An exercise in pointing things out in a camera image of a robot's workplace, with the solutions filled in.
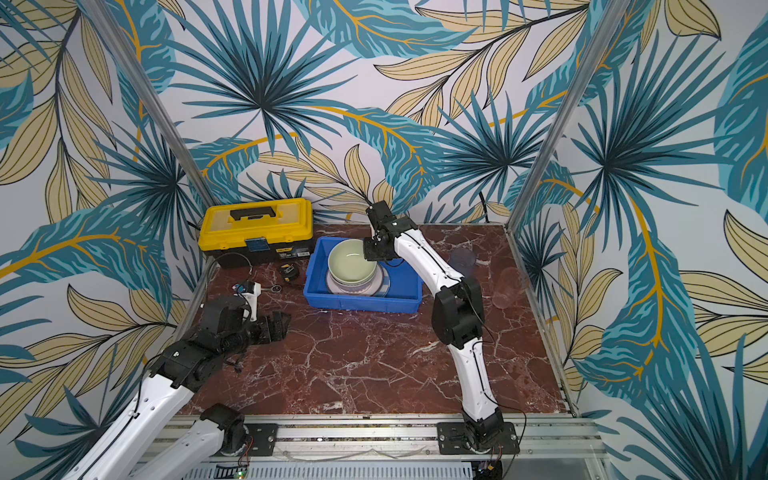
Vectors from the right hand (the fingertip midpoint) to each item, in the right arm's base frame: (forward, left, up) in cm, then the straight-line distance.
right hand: (369, 255), depth 96 cm
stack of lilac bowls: (-8, +1, -6) cm, 10 cm away
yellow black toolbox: (+8, +37, +5) cm, 38 cm away
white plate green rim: (-7, -3, -8) cm, 11 cm away
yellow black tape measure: (+1, +28, -8) cm, 29 cm away
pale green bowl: (-1, +7, -2) cm, 8 cm away
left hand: (-24, +24, +6) cm, 34 cm away
